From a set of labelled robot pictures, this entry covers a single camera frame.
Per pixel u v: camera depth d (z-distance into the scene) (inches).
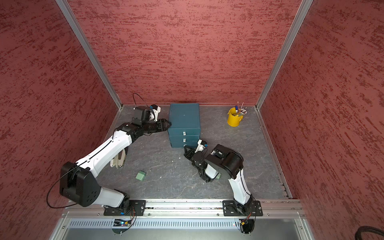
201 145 34.1
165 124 29.2
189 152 32.8
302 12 28.6
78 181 16.0
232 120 41.9
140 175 32.8
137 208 29.1
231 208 29.1
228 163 21.2
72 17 29.2
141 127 24.7
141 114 24.5
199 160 28.5
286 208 30.2
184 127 31.9
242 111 37.3
